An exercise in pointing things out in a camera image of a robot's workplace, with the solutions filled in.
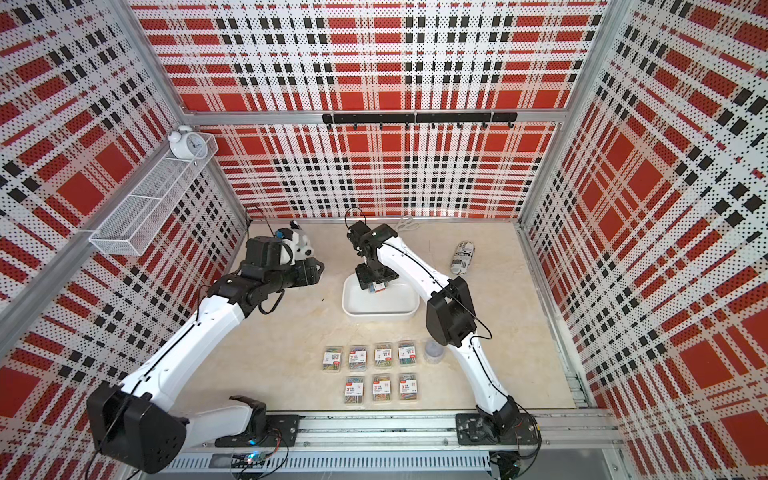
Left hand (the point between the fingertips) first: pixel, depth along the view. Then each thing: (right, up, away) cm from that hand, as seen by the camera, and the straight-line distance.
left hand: (317, 267), depth 81 cm
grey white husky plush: (-3, +6, -8) cm, 11 cm away
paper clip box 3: (+11, -26, +3) cm, 29 cm away
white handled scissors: (+25, +16, +42) cm, 51 cm away
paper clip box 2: (+3, -27, +3) cm, 27 cm away
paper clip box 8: (+25, -32, -2) cm, 41 cm away
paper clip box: (+16, -7, +8) cm, 19 cm away
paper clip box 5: (+25, -25, +3) cm, 35 cm away
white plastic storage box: (+23, -12, +16) cm, 30 cm away
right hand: (+17, -5, +10) cm, 20 cm away
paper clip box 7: (+18, -32, -2) cm, 37 cm away
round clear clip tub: (+33, -25, +4) cm, 41 cm away
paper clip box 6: (+11, -33, -2) cm, 35 cm away
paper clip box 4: (+18, -26, +3) cm, 32 cm away
